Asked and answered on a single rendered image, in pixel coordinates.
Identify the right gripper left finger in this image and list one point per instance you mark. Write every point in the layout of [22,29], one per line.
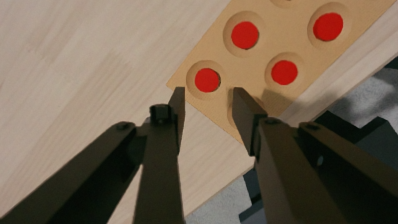
[89,187]

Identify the red disc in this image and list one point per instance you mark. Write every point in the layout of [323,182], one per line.
[284,72]
[328,26]
[244,34]
[206,80]

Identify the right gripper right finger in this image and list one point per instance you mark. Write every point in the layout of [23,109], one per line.
[361,187]

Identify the tan counting tray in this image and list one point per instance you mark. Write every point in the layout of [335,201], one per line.
[285,32]

